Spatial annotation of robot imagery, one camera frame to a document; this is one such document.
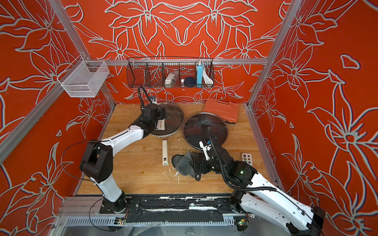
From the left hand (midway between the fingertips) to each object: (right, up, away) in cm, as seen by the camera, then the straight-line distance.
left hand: (158, 106), depth 90 cm
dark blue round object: (+20, +16, +4) cm, 26 cm away
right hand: (+21, -28, -21) cm, 41 cm away
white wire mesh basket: (-48, +17, +1) cm, 51 cm away
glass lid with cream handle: (+8, -9, +22) cm, 25 cm away
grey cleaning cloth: (+16, -32, -11) cm, 38 cm away
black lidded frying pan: (+24, -15, +13) cm, 31 cm away
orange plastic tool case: (+50, -2, +20) cm, 54 cm away
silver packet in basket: (+8, +17, +2) cm, 19 cm away
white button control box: (+55, -31, -4) cm, 63 cm away
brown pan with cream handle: (+6, -27, -10) cm, 29 cm away
